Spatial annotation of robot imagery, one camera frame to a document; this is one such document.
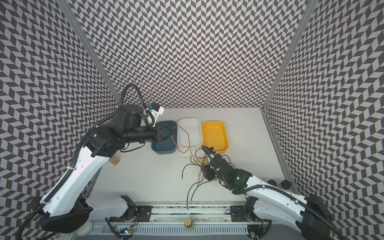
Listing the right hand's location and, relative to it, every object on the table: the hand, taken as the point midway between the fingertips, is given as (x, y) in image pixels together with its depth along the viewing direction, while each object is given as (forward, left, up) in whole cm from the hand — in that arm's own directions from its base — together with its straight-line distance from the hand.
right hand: (205, 165), depth 78 cm
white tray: (+32, +7, -6) cm, 33 cm away
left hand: (+2, +13, +28) cm, 31 cm away
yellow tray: (+25, -7, -8) cm, 27 cm away
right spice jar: (-10, -40, -3) cm, 41 cm away
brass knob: (-25, +8, +3) cm, 27 cm away
